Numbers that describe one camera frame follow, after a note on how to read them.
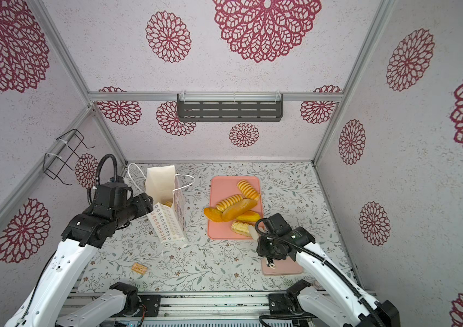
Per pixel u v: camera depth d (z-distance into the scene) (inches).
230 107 38.2
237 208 36.4
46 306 15.0
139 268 32.1
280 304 29.2
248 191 40.6
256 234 32.1
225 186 43.1
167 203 27.6
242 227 34.5
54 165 28.8
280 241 21.5
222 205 38.1
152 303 29.6
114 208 20.5
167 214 29.5
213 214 36.3
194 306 29.5
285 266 26.9
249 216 37.3
